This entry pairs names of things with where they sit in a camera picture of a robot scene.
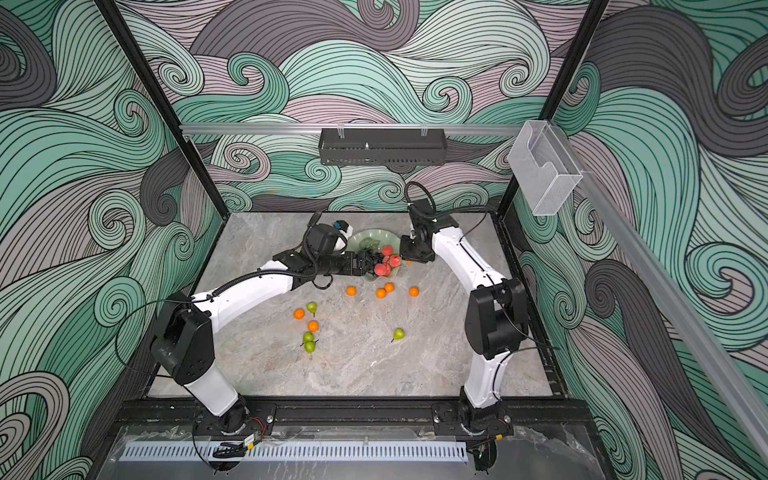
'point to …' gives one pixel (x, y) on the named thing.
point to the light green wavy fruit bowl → (385, 237)
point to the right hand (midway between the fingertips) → (408, 254)
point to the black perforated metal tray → (378, 147)
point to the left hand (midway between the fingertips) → (362, 259)
